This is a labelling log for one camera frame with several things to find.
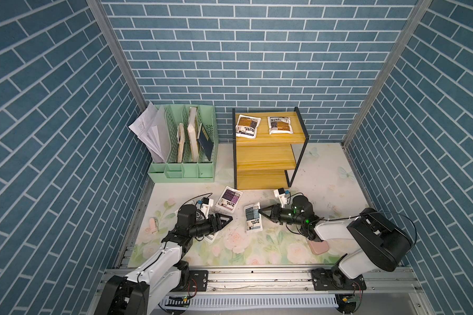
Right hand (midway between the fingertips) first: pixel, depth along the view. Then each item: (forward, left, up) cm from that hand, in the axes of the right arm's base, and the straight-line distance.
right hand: (260, 214), depth 81 cm
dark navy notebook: (+41, +33, -2) cm, 53 cm away
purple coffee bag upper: (+11, +15, -9) cm, 21 cm away
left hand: (-4, +11, -1) cm, 12 cm away
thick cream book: (+32, +33, +17) cm, 49 cm away
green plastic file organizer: (+27, +32, -9) cm, 43 cm away
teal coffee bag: (-1, +3, -2) cm, 4 cm away
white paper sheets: (+28, +50, +20) cm, 61 cm away
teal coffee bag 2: (-9, +21, -9) cm, 25 cm away
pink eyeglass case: (-9, -25, -8) cm, 28 cm away
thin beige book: (+30, +40, +12) cm, 51 cm away
